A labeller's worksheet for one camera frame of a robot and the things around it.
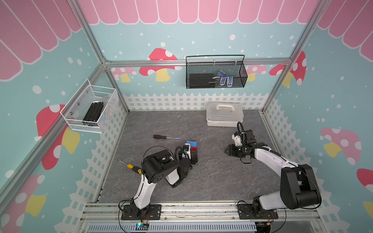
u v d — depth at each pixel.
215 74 0.90
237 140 0.84
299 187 0.44
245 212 0.74
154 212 0.75
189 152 0.83
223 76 0.88
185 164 0.74
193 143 0.90
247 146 0.67
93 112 0.71
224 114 1.03
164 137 1.03
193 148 0.90
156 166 0.54
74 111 0.66
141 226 0.73
